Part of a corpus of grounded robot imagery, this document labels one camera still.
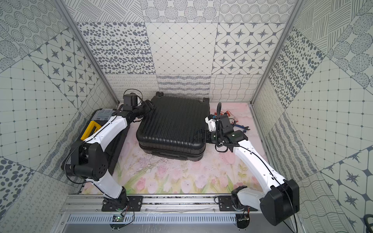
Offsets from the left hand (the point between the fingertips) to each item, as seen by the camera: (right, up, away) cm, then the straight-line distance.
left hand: (156, 106), depth 89 cm
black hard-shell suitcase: (+12, -13, -8) cm, 20 cm away
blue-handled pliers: (+58, -14, +11) cm, 60 cm away
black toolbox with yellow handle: (-38, -6, -1) cm, 38 cm away
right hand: (+27, -18, -11) cm, 34 cm away
